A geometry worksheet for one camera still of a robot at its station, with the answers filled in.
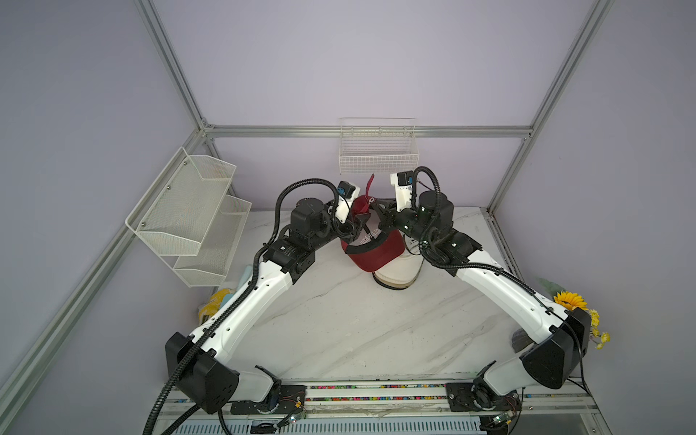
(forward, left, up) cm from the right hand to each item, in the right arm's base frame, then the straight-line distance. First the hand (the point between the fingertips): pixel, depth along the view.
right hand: (374, 205), depth 71 cm
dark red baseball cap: (-4, 0, -16) cm, 17 cm away
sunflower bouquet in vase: (-22, -50, -14) cm, 57 cm away
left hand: (-2, +5, -1) cm, 5 cm away
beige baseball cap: (-3, -9, -31) cm, 33 cm away
